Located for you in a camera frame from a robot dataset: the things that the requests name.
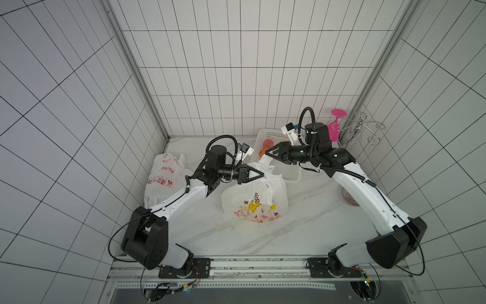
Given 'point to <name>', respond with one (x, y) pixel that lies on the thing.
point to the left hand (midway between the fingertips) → (259, 178)
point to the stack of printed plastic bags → (167, 177)
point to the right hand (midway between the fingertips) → (269, 149)
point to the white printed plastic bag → (261, 199)
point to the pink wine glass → (334, 128)
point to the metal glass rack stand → (356, 124)
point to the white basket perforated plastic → (290, 172)
